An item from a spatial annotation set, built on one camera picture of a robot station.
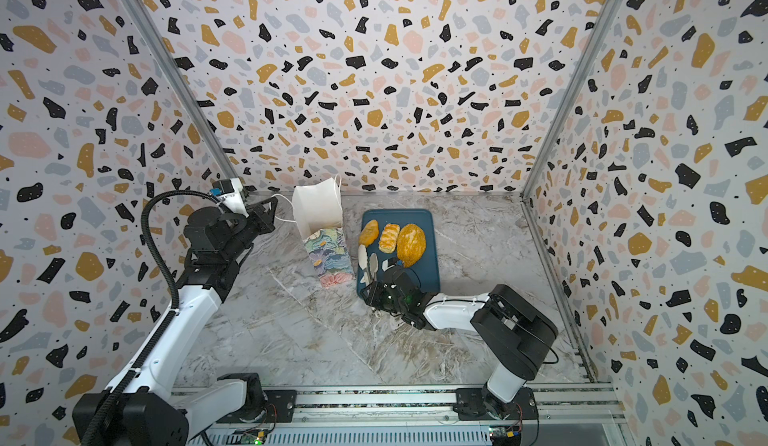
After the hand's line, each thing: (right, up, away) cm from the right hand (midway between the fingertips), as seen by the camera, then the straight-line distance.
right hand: (356, 290), depth 85 cm
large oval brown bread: (+16, +12, +15) cm, 25 cm away
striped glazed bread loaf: (+9, +14, +18) cm, 24 cm away
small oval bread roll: (+2, +15, +20) cm, 25 cm away
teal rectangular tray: (+21, +3, +19) cm, 28 cm away
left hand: (-18, +26, -13) cm, 34 cm away
